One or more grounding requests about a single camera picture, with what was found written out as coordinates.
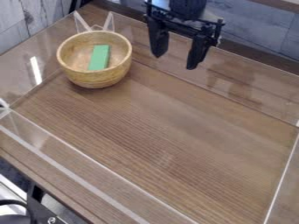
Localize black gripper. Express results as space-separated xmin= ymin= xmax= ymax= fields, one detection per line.
xmin=144 ymin=0 xmax=226 ymax=70

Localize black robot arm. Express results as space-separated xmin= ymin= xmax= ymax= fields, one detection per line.
xmin=144 ymin=0 xmax=226 ymax=70

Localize green rectangular stick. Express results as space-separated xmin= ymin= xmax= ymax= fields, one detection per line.
xmin=88 ymin=45 xmax=110 ymax=71

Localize wooden bowl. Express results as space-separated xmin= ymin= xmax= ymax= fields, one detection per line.
xmin=56 ymin=31 xmax=132 ymax=88

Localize clear acrylic tray walls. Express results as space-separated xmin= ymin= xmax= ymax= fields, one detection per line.
xmin=0 ymin=16 xmax=299 ymax=224

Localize black table leg bracket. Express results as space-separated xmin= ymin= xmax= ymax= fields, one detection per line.
xmin=27 ymin=184 xmax=64 ymax=224

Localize black cable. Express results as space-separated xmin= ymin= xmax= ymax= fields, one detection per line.
xmin=0 ymin=199 xmax=32 ymax=224

